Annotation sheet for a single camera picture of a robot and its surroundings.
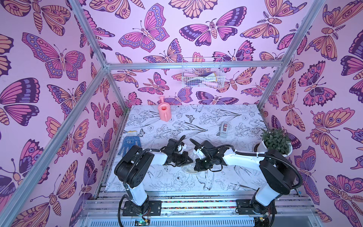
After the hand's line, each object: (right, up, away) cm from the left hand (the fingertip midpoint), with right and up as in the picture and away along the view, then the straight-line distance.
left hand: (193, 162), depth 90 cm
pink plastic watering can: (-20, +34, +13) cm, 42 cm away
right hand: (0, -2, -5) cm, 5 cm away
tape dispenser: (+24, +19, +13) cm, 33 cm away
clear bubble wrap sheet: (-2, -3, -3) cm, 5 cm away
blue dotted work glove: (-44, +13, +11) cm, 47 cm away
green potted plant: (+46, +16, -11) cm, 50 cm away
